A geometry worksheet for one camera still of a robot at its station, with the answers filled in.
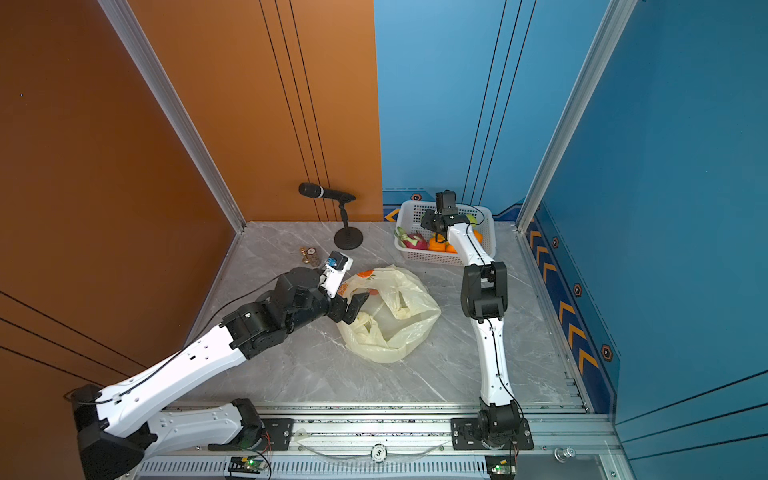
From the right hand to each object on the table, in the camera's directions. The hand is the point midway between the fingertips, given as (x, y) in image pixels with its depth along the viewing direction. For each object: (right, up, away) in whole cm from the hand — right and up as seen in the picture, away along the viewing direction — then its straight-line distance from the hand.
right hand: (427, 219), depth 109 cm
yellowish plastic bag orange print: (-11, -32, -20) cm, 39 cm away
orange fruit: (+7, -10, -1) cm, 12 cm away
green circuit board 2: (+14, -63, -38) cm, 75 cm away
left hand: (-22, -19, -38) cm, 48 cm away
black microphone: (-35, +7, -18) cm, 40 cm away
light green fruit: (+9, -3, -28) cm, 29 cm away
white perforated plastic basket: (-6, +2, +7) cm, 9 cm away
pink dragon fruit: (-6, -8, -9) cm, 14 cm away
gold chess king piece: (-45, -15, -1) cm, 47 cm away
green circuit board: (-49, -63, -38) cm, 88 cm away
